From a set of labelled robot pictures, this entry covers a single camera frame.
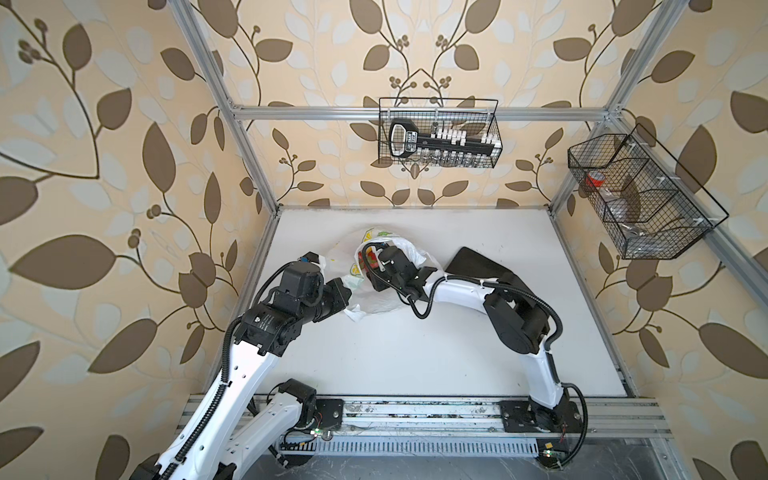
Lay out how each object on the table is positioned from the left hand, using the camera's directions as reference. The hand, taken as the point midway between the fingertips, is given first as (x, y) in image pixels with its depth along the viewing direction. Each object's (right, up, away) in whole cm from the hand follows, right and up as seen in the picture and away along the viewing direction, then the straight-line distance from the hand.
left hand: (356, 290), depth 70 cm
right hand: (+3, +1, +23) cm, 24 cm away
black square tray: (+36, +3, +33) cm, 49 cm away
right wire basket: (+73, +20, +2) cm, 76 cm away
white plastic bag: (-5, +7, +16) cm, 19 cm away
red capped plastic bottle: (+69, +30, +17) cm, 77 cm away
